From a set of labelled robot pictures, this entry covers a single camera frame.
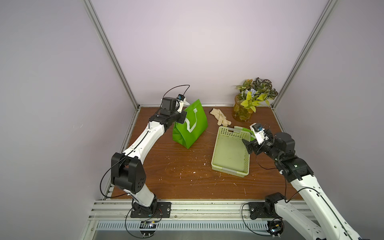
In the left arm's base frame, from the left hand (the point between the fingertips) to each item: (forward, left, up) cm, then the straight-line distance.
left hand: (185, 111), depth 85 cm
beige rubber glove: (+14, -25, -22) cm, 36 cm away
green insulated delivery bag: (-3, -6, -8) cm, 10 cm away
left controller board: (-52, +17, -26) cm, 61 cm away
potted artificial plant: (+14, -42, +1) cm, 44 cm away
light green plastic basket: (-15, -28, -24) cm, 39 cm away
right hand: (-16, -35, +3) cm, 39 cm away
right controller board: (-53, -45, -25) cm, 74 cm away
